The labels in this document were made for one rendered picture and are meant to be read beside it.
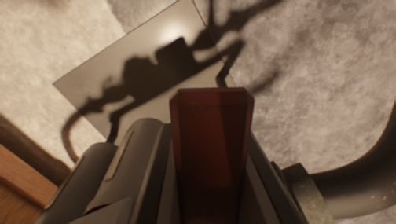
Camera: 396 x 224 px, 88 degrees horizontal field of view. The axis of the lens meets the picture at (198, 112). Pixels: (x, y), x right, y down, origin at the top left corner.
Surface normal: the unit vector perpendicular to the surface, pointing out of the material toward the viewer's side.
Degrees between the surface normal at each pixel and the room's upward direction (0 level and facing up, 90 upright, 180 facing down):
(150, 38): 0
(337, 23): 0
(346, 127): 0
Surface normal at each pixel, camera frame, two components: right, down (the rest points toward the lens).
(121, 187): -0.02, -0.87
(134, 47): 0.03, 0.49
